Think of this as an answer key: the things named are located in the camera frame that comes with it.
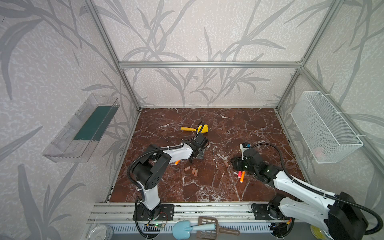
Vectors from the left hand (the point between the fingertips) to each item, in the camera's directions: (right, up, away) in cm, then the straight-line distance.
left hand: (198, 147), depth 96 cm
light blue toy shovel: (-7, -33, -28) cm, 43 cm away
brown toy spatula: (+7, -35, -28) cm, 45 cm away
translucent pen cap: (-7, -11, -7) cm, 15 cm away
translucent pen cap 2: (-3, -12, -9) cm, 15 cm away
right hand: (+20, -3, -11) cm, 23 cm away
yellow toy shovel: (+5, +11, +10) cm, 16 cm away
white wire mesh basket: (+55, +11, -34) cm, 66 cm away
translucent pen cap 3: (-1, -13, -9) cm, 16 cm away
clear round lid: (-42, -31, -32) cm, 61 cm away
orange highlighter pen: (-13, -8, -5) cm, 16 cm away
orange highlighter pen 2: (+26, -15, -11) cm, 32 cm away
